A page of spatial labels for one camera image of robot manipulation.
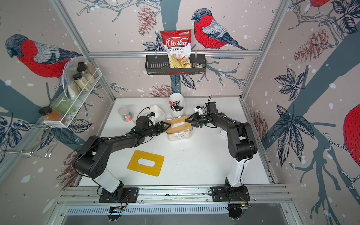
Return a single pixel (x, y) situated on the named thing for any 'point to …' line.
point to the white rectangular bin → (161, 114)
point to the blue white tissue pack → (223, 132)
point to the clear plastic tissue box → (180, 136)
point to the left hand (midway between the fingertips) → (170, 124)
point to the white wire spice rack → (69, 118)
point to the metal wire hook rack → (23, 141)
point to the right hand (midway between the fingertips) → (186, 121)
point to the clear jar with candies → (125, 113)
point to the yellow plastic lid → (154, 170)
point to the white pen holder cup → (176, 103)
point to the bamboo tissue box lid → (178, 124)
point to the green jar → (63, 105)
